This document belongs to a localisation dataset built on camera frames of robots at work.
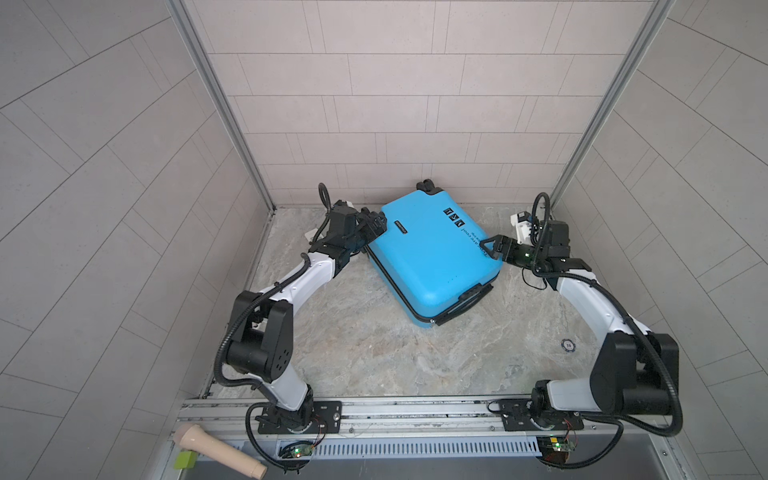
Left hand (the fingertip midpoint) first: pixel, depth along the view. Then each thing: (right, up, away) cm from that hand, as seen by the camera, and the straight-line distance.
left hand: (387, 220), depth 87 cm
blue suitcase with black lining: (+12, -10, -8) cm, 17 cm away
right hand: (+28, -7, -3) cm, 29 cm away
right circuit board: (+39, -53, -19) cm, 69 cm away
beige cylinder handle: (-41, -49, -22) cm, 67 cm away
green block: (-44, -54, -22) cm, 73 cm away
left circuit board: (-19, -51, -22) cm, 59 cm away
